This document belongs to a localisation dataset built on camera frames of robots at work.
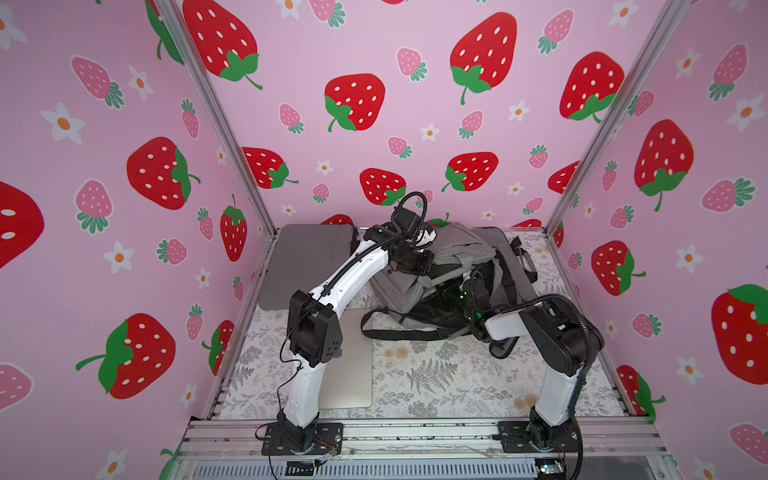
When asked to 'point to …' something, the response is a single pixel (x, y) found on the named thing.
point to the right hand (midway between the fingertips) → (426, 281)
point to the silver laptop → (347, 381)
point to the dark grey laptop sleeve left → (297, 257)
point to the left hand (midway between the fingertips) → (437, 270)
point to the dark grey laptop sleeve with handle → (512, 282)
